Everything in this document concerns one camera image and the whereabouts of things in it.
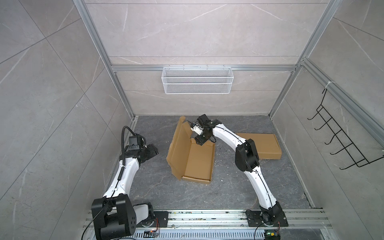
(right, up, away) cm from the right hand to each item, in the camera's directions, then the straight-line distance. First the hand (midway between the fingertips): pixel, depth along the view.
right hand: (200, 137), depth 103 cm
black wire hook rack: (+62, -1, -40) cm, 74 cm away
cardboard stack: (-8, -15, -7) cm, 18 cm away
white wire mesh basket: (-2, +40, -2) cm, 40 cm away
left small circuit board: (-25, -44, -33) cm, 60 cm away
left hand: (-29, -5, -17) cm, 34 cm away
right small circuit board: (+33, -44, -33) cm, 64 cm away
